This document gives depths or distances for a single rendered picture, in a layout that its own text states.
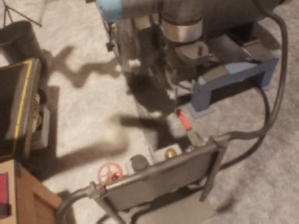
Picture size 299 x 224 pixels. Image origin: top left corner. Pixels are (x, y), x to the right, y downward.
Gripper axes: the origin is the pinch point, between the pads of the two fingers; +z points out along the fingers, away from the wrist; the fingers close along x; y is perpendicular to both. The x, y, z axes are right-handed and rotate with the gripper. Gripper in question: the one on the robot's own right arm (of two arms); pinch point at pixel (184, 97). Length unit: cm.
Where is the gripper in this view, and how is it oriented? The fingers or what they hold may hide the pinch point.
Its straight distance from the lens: 66.8
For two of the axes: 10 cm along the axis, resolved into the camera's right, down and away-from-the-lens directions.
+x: -9.3, 3.2, -1.8
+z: 0.8, 6.4, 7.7
